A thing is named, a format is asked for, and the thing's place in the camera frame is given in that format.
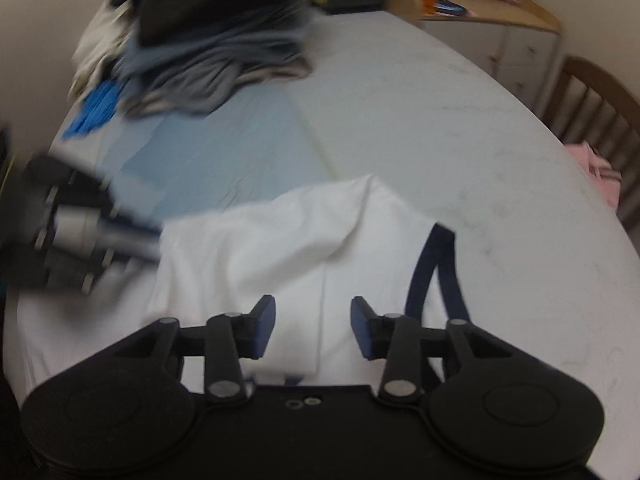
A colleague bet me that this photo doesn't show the blue patterned table mat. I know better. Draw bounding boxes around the blue patterned table mat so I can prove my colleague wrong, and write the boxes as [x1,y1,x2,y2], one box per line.
[98,86,334,221]

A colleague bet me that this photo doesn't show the blue cloth piece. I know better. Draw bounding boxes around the blue cloth piece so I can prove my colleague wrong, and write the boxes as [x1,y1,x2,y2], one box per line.
[62,79,124,139]

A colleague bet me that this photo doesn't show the blue-grey folded garment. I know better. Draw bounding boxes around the blue-grey folded garment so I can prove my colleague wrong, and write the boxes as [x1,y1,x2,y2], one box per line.
[116,3,309,82]

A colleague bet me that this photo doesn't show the white wooden cabinet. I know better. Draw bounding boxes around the white wooden cabinet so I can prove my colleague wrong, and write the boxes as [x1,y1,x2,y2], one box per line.
[421,0,562,110]

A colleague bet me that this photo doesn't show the grey ribbed garment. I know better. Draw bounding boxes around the grey ribbed garment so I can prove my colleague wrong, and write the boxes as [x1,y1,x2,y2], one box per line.
[118,55,314,118]

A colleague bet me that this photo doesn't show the pink garment on chair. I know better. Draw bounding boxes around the pink garment on chair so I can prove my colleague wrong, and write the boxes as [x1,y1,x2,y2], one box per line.
[564,142,622,211]

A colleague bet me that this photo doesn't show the white t-shirt navy collar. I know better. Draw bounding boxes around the white t-shirt navy collar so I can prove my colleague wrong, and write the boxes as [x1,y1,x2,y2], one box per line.
[2,176,469,400]

